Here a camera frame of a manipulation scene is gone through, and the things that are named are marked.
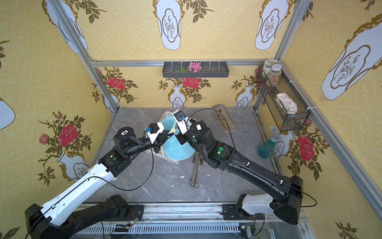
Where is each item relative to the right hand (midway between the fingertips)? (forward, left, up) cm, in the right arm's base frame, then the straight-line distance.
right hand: (182, 117), depth 67 cm
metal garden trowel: (-5, -7, -37) cm, 38 cm away
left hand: (-4, +7, -4) cm, 9 cm away
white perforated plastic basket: (-5, +15, -30) cm, 34 cm away
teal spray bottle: (+7, -52, -39) cm, 65 cm away
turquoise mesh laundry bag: (-10, +4, -9) cm, 14 cm away
